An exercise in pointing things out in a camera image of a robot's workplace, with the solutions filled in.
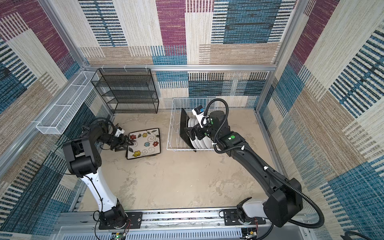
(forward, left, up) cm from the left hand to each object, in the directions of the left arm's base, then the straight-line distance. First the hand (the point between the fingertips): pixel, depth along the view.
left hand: (128, 144), depth 96 cm
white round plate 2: (+5, -43, +14) cm, 45 cm away
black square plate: (-6, 0, -3) cm, 7 cm away
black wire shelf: (+36, +5, +13) cm, 39 cm away
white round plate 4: (-3, -50, +6) cm, 50 cm away
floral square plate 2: (+3, -36, +15) cm, 39 cm away
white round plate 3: (-5, -46, +7) cm, 47 cm away
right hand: (-5, -41, +23) cm, 47 cm away
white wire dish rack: (0, -30, +1) cm, 30 cm away
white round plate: (+4, -39, +14) cm, 42 cm away
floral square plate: (+2, -11, -3) cm, 12 cm away
